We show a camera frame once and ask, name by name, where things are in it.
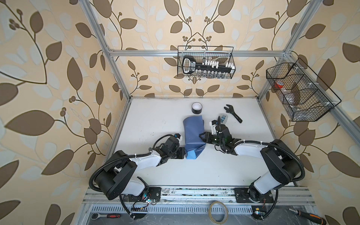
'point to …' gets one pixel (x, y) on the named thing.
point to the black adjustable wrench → (230, 109)
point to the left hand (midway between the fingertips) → (187, 151)
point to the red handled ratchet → (96, 216)
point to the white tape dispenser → (223, 118)
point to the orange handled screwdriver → (311, 217)
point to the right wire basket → (305, 97)
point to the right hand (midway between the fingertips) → (201, 137)
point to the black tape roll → (196, 108)
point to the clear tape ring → (226, 211)
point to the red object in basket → (279, 84)
